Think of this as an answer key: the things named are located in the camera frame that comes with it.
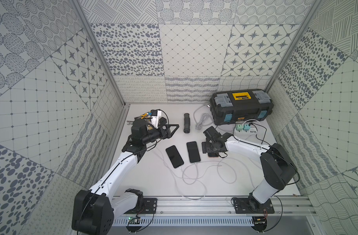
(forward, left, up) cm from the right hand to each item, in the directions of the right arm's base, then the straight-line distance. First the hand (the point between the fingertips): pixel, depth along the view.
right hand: (211, 148), depth 91 cm
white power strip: (+14, -25, -2) cm, 29 cm away
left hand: (+3, +24, +24) cm, 34 cm away
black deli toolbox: (+23, -11, +14) cm, 29 cm away
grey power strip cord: (+27, +1, -3) cm, 27 cm away
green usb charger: (+15, -20, +3) cm, 25 cm away
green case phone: (-1, +11, -3) cm, 12 cm away
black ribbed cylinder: (+20, +16, 0) cm, 26 cm away
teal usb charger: (+15, -25, +2) cm, 30 cm away
